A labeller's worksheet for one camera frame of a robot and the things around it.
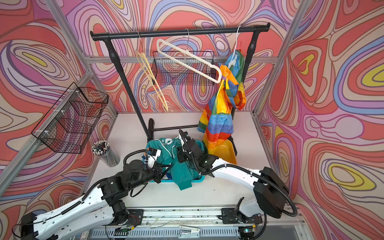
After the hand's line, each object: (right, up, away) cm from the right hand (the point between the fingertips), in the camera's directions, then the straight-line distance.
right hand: (179, 152), depth 81 cm
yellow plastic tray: (+29, -2, +15) cm, 32 cm away
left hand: (-2, -6, -11) cm, 13 cm away
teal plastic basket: (+11, -13, -5) cm, 18 cm away
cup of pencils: (-41, +2, -2) cm, 42 cm away
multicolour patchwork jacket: (+18, +15, -11) cm, 26 cm away
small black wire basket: (-10, +50, +18) cm, 54 cm away
